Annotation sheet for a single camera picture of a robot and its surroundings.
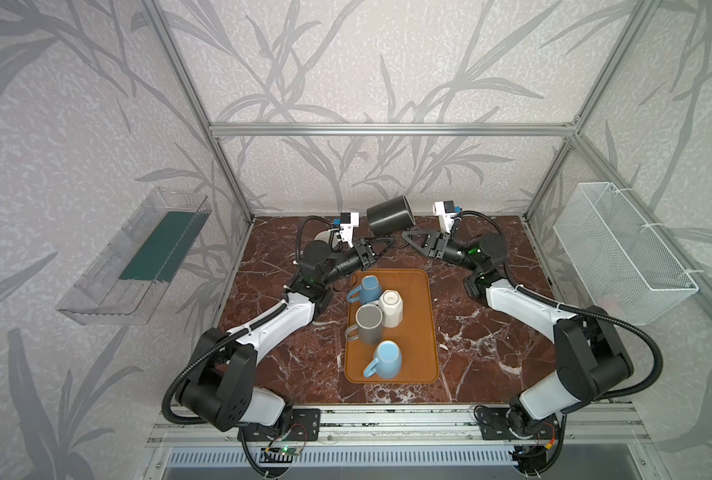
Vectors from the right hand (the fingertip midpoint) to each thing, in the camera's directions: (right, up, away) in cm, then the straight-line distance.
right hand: (404, 231), depth 69 cm
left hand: (-1, -2, 0) cm, 2 cm away
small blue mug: (-9, -17, +19) cm, 27 cm away
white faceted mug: (-2, -21, +15) cm, 25 cm away
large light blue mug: (-4, -33, +6) cm, 34 cm away
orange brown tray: (+5, -31, +19) cm, 36 cm away
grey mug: (-8, -24, +10) cm, 28 cm away
